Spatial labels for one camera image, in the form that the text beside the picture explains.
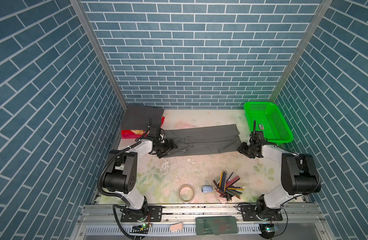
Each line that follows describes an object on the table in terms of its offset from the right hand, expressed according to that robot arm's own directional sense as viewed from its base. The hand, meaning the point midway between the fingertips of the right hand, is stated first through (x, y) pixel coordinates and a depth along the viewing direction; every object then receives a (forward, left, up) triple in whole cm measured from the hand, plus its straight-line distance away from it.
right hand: (239, 148), depth 97 cm
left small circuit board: (-47, +53, -2) cm, 71 cm away
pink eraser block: (-45, +35, 0) cm, 57 cm away
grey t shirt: (+5, +23, -1) cm, 24 cm away
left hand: (-6, +42, +4) cm, 43 cm away
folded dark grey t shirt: (+21, +76, 0) cm, 79 cm away
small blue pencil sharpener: (-28, +21, +1) cm, 35 cm away
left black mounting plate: (-41, +47, -1) cm, 62 cm away
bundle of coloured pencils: (-27, +12, +6) cm, 30 cm away
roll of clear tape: (-30, +32, -2) cm, 44 cm away
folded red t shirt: (+2, +68, +6) cm, 68 cm away
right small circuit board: (-42, -10, -3) cm, 43 cm away
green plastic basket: (+29, -27, -3) cm, 39 cm away
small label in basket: (+22, -19, -3) cm, 29 cm away
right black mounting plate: (-37, 0, -1) cm, 37 cm away
